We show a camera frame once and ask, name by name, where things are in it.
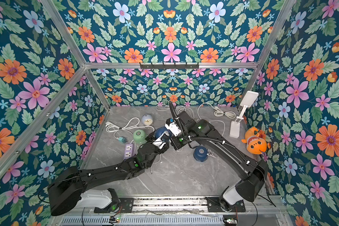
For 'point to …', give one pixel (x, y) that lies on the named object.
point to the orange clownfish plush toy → (256, 144)
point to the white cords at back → (166, 105)
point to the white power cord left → (132, 123)
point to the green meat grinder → (139, 136)
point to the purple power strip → (128, 150)
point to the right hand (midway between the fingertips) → (174, 139)
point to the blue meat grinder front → (200, 154)
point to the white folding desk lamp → (247, 100)
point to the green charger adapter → (122, 140)
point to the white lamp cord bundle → (218, 112)
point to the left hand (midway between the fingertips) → (163, 134)
